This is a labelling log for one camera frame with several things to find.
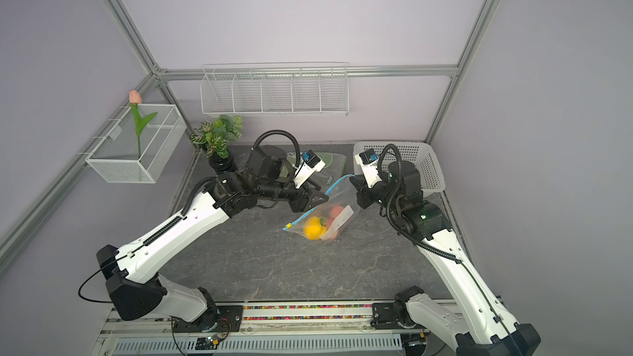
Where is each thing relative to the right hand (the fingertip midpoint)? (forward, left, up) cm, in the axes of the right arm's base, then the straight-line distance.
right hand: (353, 176), depth 70 cm
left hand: (-7, +9, +1) cm, 11 cm away
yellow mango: (-10, +12, -13) cm, 20 cm away
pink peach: (+1, +5, -23) cm, 23 cm away
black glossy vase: (+23, +52, -23) cm, 61 cm away
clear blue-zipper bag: (-3, +3, -5) cm, 7 cm away
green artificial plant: (+22, +47, -4) cm, 52 cm away
